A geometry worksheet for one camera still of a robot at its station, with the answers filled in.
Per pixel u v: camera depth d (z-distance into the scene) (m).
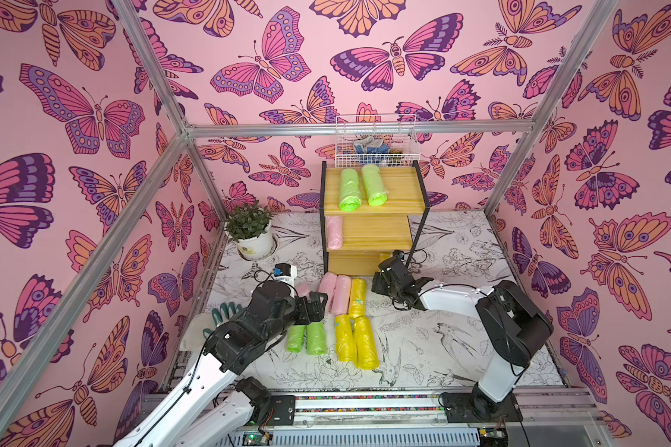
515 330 0.47
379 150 0.93
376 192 0.73
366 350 0.81
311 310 0.64
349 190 0.73
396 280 0.73
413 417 0.73
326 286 0.96
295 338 0.82
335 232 0.86
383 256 1.00
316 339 0.83
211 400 0.46
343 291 0.93
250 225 0.92
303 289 0.95
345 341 0.82
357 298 0.90
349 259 1.00
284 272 0.63
